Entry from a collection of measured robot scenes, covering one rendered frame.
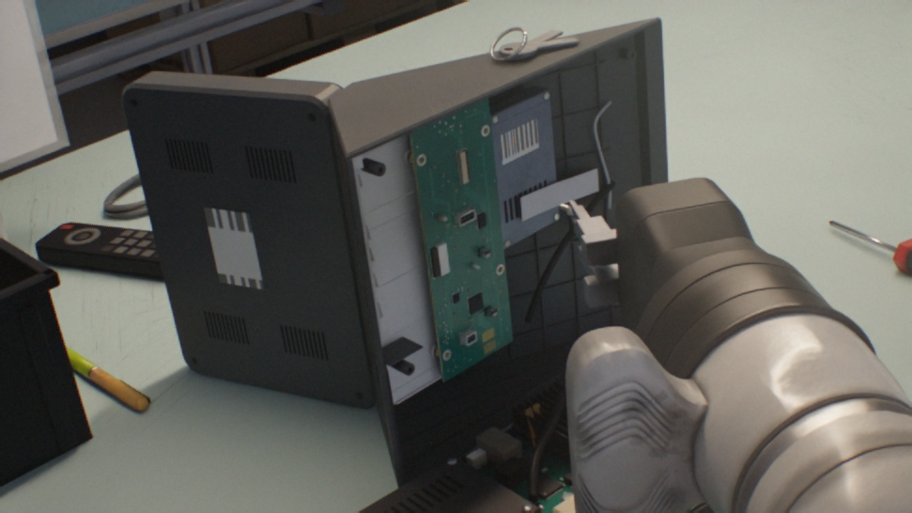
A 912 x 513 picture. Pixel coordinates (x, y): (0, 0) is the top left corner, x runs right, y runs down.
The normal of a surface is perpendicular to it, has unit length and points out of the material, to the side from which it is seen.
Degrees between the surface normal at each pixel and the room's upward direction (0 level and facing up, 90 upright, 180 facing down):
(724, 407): 51
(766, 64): 0
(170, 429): 0
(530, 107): 90
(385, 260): 90
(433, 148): 90
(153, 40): 90
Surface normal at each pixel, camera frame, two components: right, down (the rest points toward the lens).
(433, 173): 0.68, 0.27
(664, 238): -0.22, -0.63
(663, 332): -0.87, -0.34
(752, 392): -0.65, -0.55
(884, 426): 0.10, -0.90
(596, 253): 0.18, 0.43
